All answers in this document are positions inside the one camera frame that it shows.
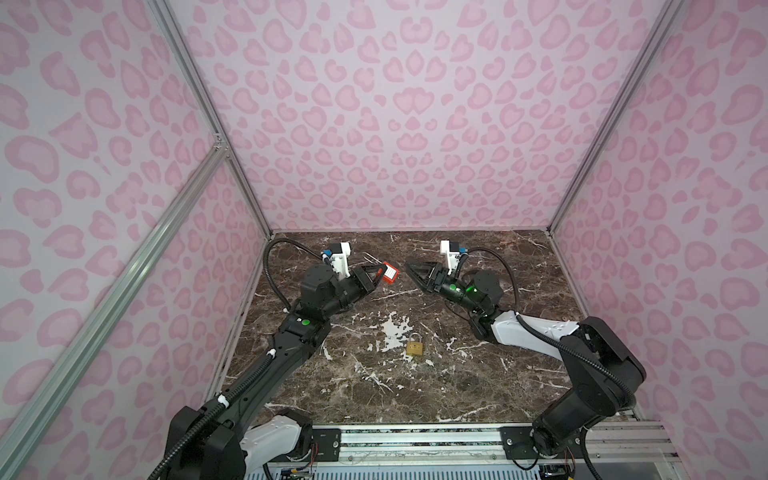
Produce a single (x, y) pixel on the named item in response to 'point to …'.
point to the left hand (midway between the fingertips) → (389, 265)
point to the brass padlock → (414, 348)
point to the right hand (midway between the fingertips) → (408, 270)
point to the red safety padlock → (390, 274)
